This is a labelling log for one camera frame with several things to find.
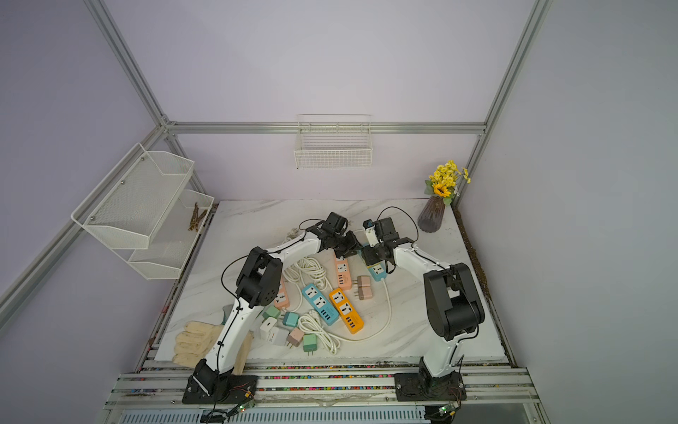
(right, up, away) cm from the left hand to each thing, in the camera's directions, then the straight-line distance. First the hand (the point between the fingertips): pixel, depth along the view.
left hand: (362, 249), depth 102 cm
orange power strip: (-5, -20, -17) cm, 27 cm away
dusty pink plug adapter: (-22, -26, -20) cm, 40 cm away
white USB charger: (-31, -22, -22) cm, 44 cm away
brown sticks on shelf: (-63, +12, -4) cm, 64 cm away
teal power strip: (+6, -7, -6) cm, 11 cm away
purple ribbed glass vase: (+29, +12, +5) cm, 31 cm away
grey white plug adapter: (-27, -25, -23) cm, 43 cm away
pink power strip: (-7, -8, -6) cm, 13 cm away
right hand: (+4, -2, -4) cm, 6 cm away
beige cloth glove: (-54, -28, -20) cm, 64 cm away
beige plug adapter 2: (0, -14, -11) cm, 18 cm away
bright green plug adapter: (-18, -28, -20) cm, 39 cm away
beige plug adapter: (0, -11, -8) cm, 14 cm away
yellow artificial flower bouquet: (+28, +25, -11) cm, 39 cm away
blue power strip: (-13, -19, -16) cm, 28 cm away
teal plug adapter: (-24, -21, -17) cm, 37 cm away
